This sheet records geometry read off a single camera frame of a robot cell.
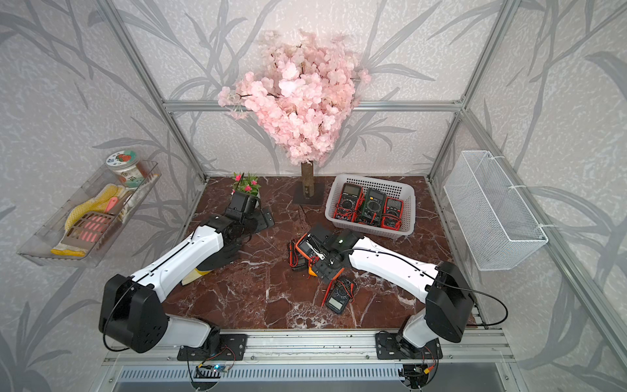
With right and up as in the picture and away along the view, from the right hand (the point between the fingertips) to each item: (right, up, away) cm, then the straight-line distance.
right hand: (329, 261), depth 81 cm
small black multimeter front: (+3, -11, 0) cm, 12 cm away
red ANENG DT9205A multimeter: (+9, +19, +18) cm, 28 cm away
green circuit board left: (-32, -28, -11) cm, 44 cm away
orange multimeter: (-8, +5, -1) cm, 10 cm away
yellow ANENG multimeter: (-6, -5, +4) cm, 9 cm away
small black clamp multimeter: (-13, -2, +8) cm, 15 cm away
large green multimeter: (+18, +17, +20) cm, 32 cm away
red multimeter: (+26, +14, +18) cm, 35 cm away
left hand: (-23, +13, +5) cm, 27 cm away
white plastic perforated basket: (+27, +25, +26) cm, 46 cm away
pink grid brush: (-61, +13, -21) cm, 65 cm away
